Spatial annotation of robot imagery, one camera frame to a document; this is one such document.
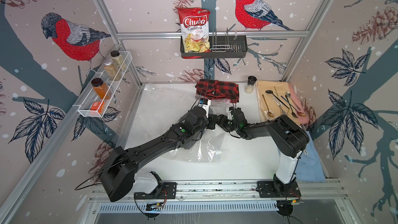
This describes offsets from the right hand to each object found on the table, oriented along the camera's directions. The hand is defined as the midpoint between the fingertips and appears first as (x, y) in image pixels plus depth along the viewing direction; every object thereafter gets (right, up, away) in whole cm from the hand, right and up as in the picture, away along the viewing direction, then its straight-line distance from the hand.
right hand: (213, 121), depth 95 cm
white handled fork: (+47, +10, +12) cm, 49 cm away
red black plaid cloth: (+3, +21, +19) cm, 28 cm away
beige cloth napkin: (+47, +13, +15) cm, 51 cm away
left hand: (+2, +7, -18) cm, 19 cm away
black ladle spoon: (+44, +19, +19) cm, 51 cm away
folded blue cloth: (+49, -22, -16) cm, 56 cm away
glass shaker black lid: (+28, +22, +18) cm, 40 cm away
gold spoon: (+38, +4, +8) cm, 39 cm away
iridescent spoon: (+58, +4, +6) cm, 59 cm away
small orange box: (-53, +12, -28) cm, 62 cm away
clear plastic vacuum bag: (-33, +9, +11) cm, 36 cm away
